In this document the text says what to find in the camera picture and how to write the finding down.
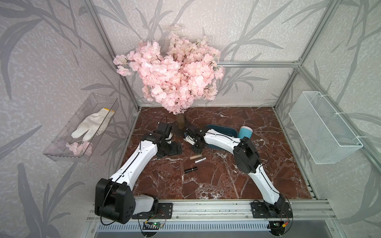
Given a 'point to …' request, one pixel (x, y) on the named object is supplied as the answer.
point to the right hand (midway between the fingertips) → (196, 147)
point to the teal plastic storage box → (226, 130)
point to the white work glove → (95, 122)
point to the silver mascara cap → (200, 160)
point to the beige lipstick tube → (195, 157)
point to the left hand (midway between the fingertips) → (175, 152)
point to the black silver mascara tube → (195, 168)
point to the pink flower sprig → (84, 147)
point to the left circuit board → (152, 225)
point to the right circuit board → (277, 226)
